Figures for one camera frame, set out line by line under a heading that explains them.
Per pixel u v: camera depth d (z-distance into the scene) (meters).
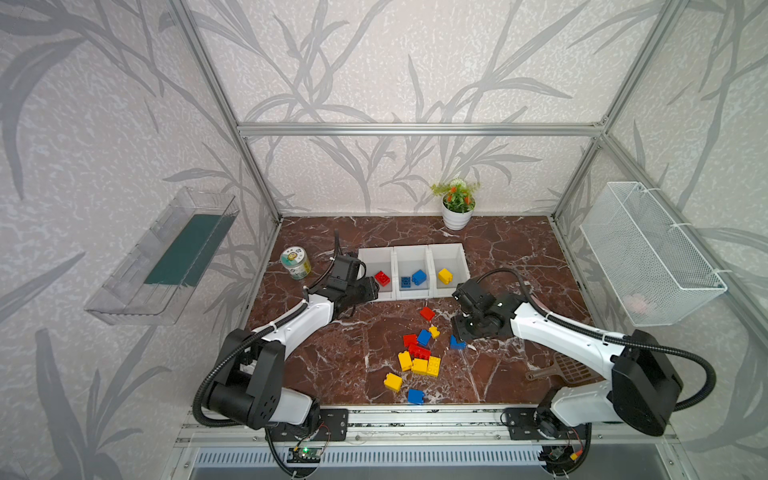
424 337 0.88
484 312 0.63
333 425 0.73
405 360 0.83
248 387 0.42
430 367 0.81
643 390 0.41
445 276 0.99
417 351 0.84
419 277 0.99
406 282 0.99
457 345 0.87
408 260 1.04
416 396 0.79
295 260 0.97
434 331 0.89
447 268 1.02
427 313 0.94
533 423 0.74
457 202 1.05
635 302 0.73
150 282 0.63
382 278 1.00
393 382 0.79
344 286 0.69
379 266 1.02
